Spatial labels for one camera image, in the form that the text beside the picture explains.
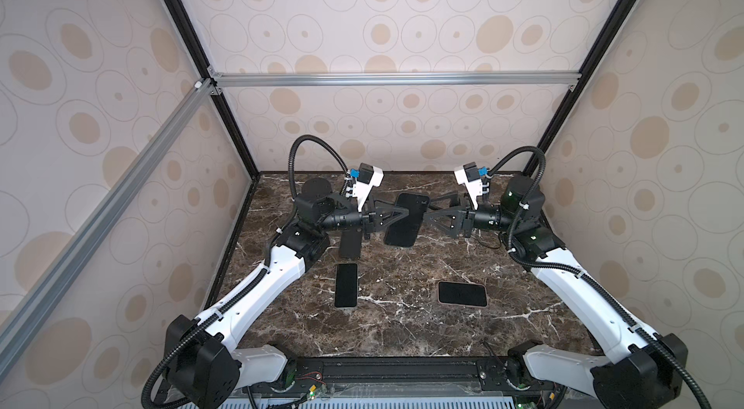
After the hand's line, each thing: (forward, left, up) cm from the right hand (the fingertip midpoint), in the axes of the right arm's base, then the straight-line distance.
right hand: (427, 214), depth 64 cm
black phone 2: (-5, -13, -33) cm, 36 cm away
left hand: (-3, +4, +3) cm, 6 cm away
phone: (+13, +21, -33) cm, 41 cm away
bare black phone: (-1, +22, -34) cm, 40 cm away
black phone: (-3, +5, -3) cm, 6 cm away
